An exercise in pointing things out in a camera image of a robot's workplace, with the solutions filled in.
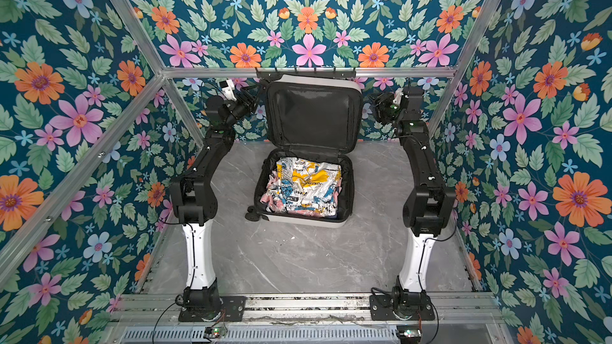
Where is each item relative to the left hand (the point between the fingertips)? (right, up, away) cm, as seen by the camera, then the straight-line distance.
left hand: (261, 80), depth 82 cm
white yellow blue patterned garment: (+14, -38, +11) cm, 42 cm away
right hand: (+39, -5, +1) cm, 39 cm away
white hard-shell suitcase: (+18, -11, +10) cm, 23 cm away
